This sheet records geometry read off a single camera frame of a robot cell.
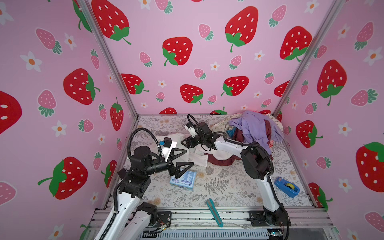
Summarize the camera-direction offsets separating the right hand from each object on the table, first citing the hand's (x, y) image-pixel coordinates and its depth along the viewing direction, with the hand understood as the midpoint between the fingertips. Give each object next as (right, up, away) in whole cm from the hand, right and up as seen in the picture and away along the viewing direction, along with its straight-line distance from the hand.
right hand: (184, 140), depth 94 cm
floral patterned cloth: (+27, +10, +16) cm, 33 cm away
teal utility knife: (+18, -36, -18) cm, 44 cm away
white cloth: (+9, -10, +2) cm, 14 cm away
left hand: (+5, -6, -32) cm, 33 cm away
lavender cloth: (+47, +8, -1) cm, 48 cm away
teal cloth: (+32, +4, +9) cm, 34 cm away
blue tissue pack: (+3, -22, -13) cm, 25 cm away
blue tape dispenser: (+59, -26, -13) cm, 66 cm away
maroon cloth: (+35, +3, +1) cm, 35 cm away
